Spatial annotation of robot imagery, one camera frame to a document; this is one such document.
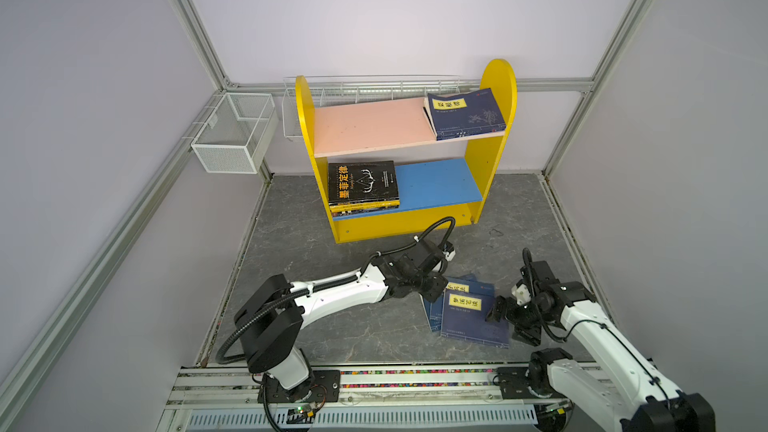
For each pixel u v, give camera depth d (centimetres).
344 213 89
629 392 43
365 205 88
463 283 90
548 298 58
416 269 62
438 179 96
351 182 89
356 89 93
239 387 75
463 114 76
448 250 72
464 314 83
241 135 103
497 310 72
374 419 158
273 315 44
